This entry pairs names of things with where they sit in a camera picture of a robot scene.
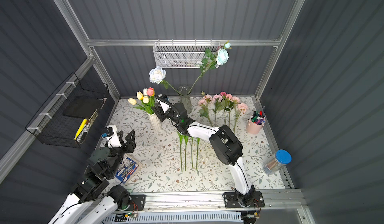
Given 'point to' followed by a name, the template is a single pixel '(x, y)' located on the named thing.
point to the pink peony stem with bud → (204, 103)
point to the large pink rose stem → (235, 99)
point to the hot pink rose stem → (224, 103)
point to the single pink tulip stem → (192, 138)
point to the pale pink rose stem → (242, 107)
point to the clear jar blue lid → (281, 158)
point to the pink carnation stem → (217, 98)
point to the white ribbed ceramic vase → (155, 121)
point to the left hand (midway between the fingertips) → (128, 133)
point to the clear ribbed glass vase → (184, 91)
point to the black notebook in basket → (82, 106)
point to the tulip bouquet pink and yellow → (146, 99)
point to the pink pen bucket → (253, 128)
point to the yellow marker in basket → (81, 127)
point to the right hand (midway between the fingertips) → (154, 105)
